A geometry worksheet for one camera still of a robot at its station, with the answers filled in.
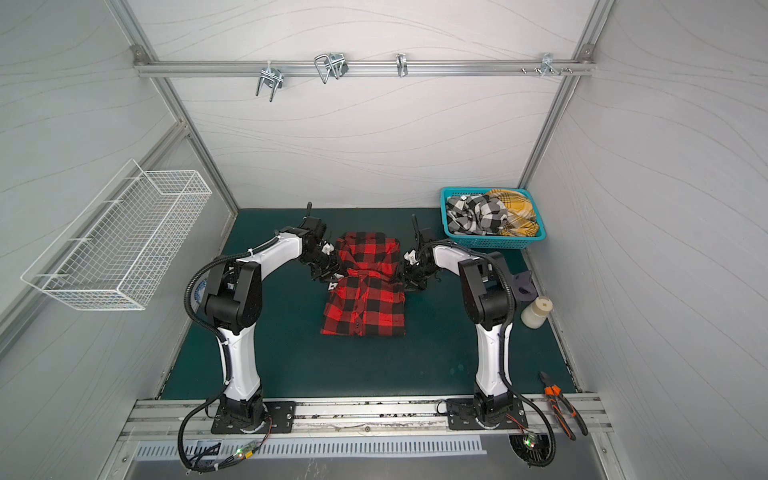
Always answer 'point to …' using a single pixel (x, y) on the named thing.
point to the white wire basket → (114, 250)
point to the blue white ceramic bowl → (199, 291)
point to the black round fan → (533, 448)
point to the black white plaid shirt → (475, 214)
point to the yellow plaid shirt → (521, 221)
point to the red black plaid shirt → (368, 301)
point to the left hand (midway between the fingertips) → (350, 271)
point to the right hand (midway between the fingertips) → (400, 278)
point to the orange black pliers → (557, 400)
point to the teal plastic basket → (487, 241)
